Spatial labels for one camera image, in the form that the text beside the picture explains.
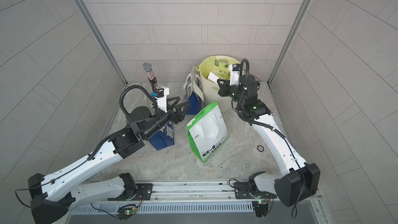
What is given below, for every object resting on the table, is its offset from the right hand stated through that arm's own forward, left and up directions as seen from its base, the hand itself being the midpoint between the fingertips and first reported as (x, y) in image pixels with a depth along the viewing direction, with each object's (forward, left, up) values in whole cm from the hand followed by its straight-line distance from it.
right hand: (216, 80), depth 71 cm
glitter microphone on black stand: (+19, +37, -4) cm, 42 cm away
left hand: (-12, +13, +1) cm, 17 cm away
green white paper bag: (-16, +6, -20) cm, 26 cm away
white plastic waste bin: (+5, +3, -11) cm, 13 cm away
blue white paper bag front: (-15, +28, -25) cm, 41 cm away
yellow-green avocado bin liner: (+27, -4, -12) cm, 29 cm away
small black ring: (-18, -24, -36) cm, 47 cm away
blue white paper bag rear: (+6, +12, -14) cm, 19 cm away
